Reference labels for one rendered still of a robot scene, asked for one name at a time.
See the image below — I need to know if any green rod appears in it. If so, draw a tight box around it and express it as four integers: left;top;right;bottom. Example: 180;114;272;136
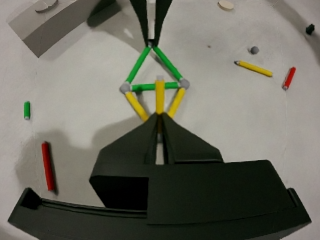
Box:
153;45;183;81
126;45;151;85
130;82;180;91

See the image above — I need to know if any red rod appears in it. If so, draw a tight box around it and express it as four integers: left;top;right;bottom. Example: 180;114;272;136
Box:
283;67;296;90
41;141;55;193

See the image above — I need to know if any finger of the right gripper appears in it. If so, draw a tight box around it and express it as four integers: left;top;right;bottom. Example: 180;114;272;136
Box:
154;0;173;47
129;0;149;47

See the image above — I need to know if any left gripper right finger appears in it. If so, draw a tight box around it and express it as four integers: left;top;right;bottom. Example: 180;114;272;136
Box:
162;112;224;165

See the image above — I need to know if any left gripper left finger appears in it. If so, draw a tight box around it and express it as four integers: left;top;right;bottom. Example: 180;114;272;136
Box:
95;112;158;165

